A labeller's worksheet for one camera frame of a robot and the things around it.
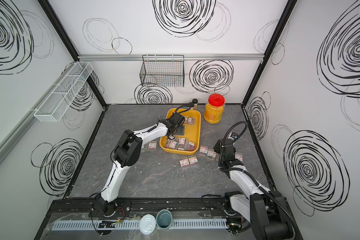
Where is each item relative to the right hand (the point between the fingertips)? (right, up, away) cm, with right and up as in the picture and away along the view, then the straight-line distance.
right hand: (223, 143), depth 88 cm
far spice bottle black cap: (-15, +27, +21) cm, 37 cm away
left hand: (-28, +7, +15) cm, 33 cm away
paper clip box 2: (-23, -12, -1) cm, 26 cm away
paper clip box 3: (-18, -11, +1) cm, 21 cm away
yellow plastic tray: (-21, 0, +9) cm, 23 cm away
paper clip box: (-11, -5, +4) cm, 13 cm away
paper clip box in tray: (-18, +13, +20) cm, 29 cm away
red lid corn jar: (-2, +21, +14) cm, 25 cm away
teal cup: (-33, -33, -17) cm, 50 cm away
